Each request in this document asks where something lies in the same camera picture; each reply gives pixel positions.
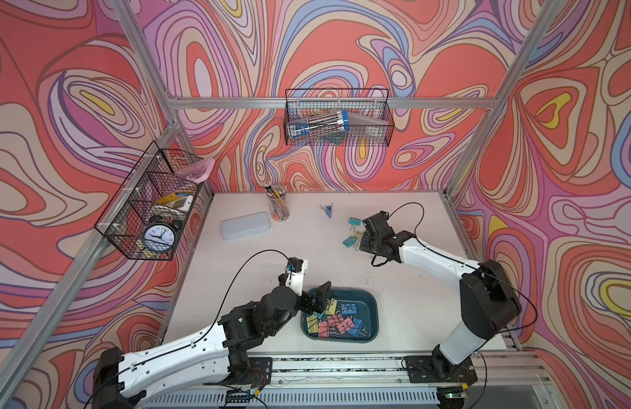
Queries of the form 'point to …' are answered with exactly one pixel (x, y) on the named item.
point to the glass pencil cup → (279, 203)
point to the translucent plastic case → (245, 226)
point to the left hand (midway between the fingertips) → (320, 280)
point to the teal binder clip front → (349, 241)
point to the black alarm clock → (159, 237)
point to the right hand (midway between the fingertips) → (368, 247)
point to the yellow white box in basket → (180, 199)
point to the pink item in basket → (198, 171)
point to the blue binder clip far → (328, 210)
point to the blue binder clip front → (356, 327)
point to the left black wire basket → (147, 216)
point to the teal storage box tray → (367, 309)
